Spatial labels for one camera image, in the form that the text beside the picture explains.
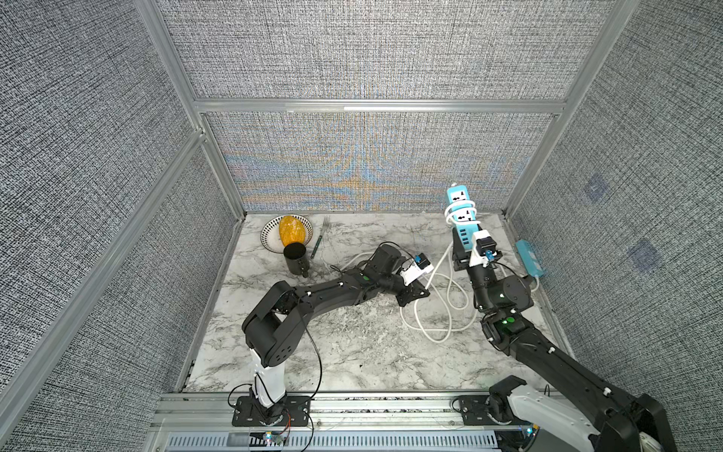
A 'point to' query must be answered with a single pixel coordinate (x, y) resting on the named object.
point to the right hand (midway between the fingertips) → (474, 220)
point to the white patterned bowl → (269, 234)
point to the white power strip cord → (449, 318)
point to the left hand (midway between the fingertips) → (432, 291)
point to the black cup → (297, 258)
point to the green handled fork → (326, 223)
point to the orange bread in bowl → (291, 230)
